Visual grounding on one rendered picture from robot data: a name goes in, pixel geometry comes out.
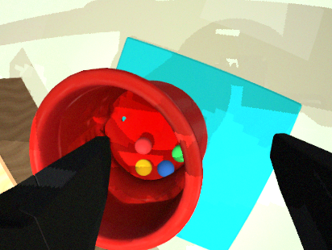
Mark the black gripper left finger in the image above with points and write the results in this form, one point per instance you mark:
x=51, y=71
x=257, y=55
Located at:
x=61, y=206

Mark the blue marble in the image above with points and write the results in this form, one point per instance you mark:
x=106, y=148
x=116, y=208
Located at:
x=165, y=167

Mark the pink marble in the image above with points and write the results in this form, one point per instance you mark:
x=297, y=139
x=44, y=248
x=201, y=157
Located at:
x=143, y=145

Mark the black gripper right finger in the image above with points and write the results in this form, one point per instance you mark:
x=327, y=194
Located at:
x=304, y=175

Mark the green marble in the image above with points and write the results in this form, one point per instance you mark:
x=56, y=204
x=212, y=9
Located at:
x=177, y=153

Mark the yellow marble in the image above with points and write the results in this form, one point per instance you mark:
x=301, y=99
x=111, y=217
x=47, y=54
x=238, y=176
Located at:
x=143, y=167

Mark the red cup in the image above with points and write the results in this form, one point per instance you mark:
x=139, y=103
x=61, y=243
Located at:
x=140, y=212

